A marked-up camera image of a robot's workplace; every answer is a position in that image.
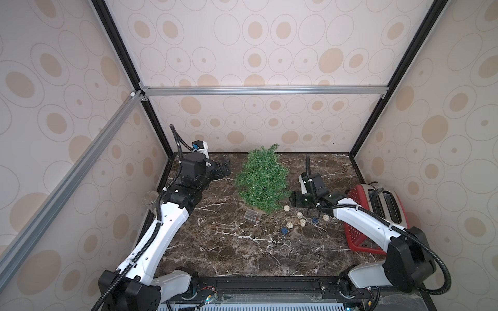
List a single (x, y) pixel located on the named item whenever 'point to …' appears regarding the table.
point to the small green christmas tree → (262, 179)
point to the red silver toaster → (383, 202)
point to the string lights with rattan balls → (290, 225)
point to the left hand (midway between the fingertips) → (226, 158)
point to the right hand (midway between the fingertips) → (301, 197)
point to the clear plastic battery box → (252, 215)
